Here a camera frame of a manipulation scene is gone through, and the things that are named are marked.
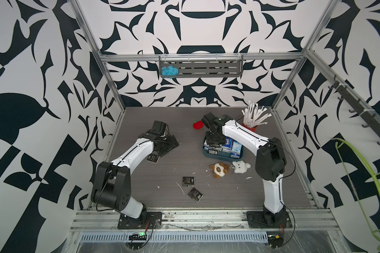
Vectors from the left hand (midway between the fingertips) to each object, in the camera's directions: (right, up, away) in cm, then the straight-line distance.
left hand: (172, 144), depth 89 cm
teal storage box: (+29, -7, +5) cm, 31 cm away
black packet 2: (+9, -19, -5) cm, 22 cm away
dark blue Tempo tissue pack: (+32, -2, +4) cm, 32 cm away
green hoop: (+74, -10, -36) cm, 82 cm away
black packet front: (+13, -24, -10) cm, 29 cm away
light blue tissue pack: (+36, -4, +2) cm, 37 cm away
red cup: (+49, +8, +10) cm, 51 cm away
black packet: (+23, -5, +4) cm, 24 cm away
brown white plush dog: (+26, -13, -2) cm, 30 cm away
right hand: (+22, +2, +3) cm, 22 cm away
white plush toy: (+38, -12, -2) cm, 40 cm away
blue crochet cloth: (-1, +41, +2) cm, 41 cm away
